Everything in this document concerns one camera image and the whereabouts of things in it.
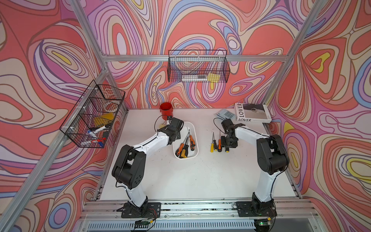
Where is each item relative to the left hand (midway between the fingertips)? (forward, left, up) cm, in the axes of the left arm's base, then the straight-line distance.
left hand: (175, 133), depth 94 cm
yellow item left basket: (-9, +34, +23) cm, 42 cm away
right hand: (-6, -35, -9) cm, 37 cm away
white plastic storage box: (+4, -13, +1) cm, 13 cm away
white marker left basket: (-13, +40, +17) cm, 45 cm away
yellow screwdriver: (-4, -25, -9) cm, 27 cm away
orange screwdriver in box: (-10, -3, -5) cm, 11 cm away
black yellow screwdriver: (-3, -27, -8) cm, 29 cm away
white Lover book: (+24, -61, -5) cm, 65 cm away
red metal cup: (+23, +8, 0) cm, 24 cm away
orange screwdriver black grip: (-7, -29, -7) cm, 31 cm away
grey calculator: (+25, -39, -7) cm, 47 cm away
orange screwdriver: (-5, -11, -4) cm, 13 cm away
